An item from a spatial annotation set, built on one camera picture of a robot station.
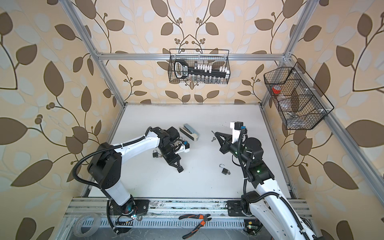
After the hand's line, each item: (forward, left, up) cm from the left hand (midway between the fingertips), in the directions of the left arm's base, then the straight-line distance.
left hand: (179, 165), depth 81 cm
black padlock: (+10, +17, -8) cm, 22 cm away
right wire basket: (+23, -61, +27) cm, 70 cm away
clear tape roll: (-30, +44, -5) cm, 53 cm away
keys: (+7, -18, +18) cm, 26 cm away
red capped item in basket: (+39, -55, +23) cm, 71 cm away
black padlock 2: (0, -26, -8) cm, 27 cm away
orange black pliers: (-23, -14, -7) cm, 28 cm away
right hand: (+7, -19, +20) cm, 28 cm away
